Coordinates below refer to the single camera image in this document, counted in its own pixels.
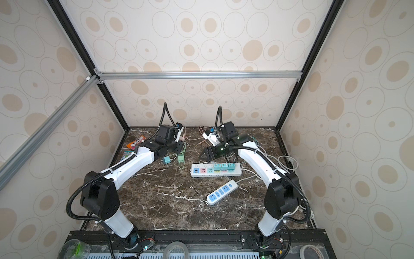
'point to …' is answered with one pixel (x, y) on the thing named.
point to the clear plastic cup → (74, 249)
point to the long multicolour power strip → (207, 170)
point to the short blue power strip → (223, 191)
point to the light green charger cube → (180, 158)
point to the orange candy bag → (133, 144)
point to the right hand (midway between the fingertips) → (204, 155)
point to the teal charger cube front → (217, 167)
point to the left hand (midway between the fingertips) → (183, 138)
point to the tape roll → (302, 251)
